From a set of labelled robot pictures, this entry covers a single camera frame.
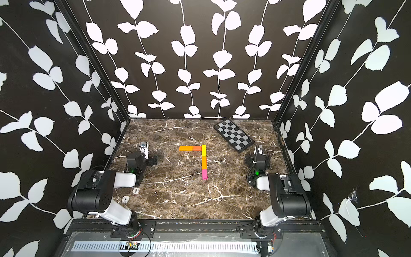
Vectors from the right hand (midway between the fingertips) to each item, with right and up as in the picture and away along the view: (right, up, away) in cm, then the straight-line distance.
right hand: (256, 151), depth 94 cm
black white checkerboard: (-10, +8, +13) cm, 18 cm away
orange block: (-44, +1, +10) cm, 46 cm away
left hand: (-66, +1, +1) cm, 66 cm away
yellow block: (-32, -1, +9) cm, 33 cm away
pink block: (-31, -12, -2) cm, 34 cm away
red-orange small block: (-37, +1, +10) cm, 38 cm away
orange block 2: (-32, -7, +1) cm, 33 cm away
